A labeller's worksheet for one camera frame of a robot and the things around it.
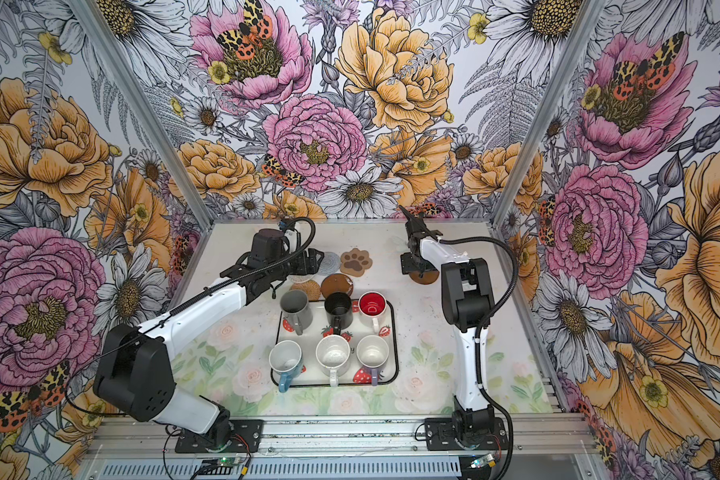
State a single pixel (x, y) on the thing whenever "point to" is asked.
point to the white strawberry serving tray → (357, 373)
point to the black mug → (339, 311)
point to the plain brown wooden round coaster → (429, 276)
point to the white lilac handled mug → (373, 352)
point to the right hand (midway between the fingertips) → (421, 274)
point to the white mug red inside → (372, 304)
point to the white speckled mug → (333, 352)
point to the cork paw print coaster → (354, 262)
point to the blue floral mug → (286, 359)
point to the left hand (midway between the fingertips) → (311, 262)
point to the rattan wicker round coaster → (310, 287)
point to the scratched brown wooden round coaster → (336, 283)
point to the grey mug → (296, 309)
